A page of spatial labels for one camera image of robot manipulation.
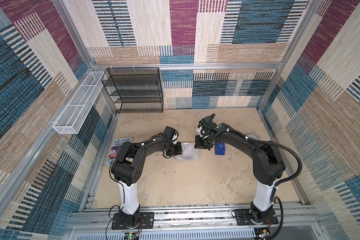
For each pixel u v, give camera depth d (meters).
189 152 0.92
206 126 0.73
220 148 0.92
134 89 1.09
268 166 0.49
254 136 1.01
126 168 0.52
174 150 0.85
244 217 0.73
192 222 0.74
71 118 0.71
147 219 0.74
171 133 0.81
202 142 0.81
